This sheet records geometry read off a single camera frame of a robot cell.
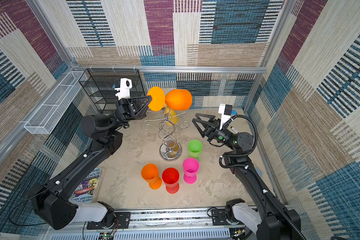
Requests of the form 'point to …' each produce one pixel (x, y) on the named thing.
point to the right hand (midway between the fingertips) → (193, 120)
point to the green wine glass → (195, 147)
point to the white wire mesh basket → (43, 119)
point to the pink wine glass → (190, 167)
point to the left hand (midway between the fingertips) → (150, 102)
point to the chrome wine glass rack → (170, 149)
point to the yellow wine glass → (171, 117)
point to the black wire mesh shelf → (98, 83)
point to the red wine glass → (170, 176)
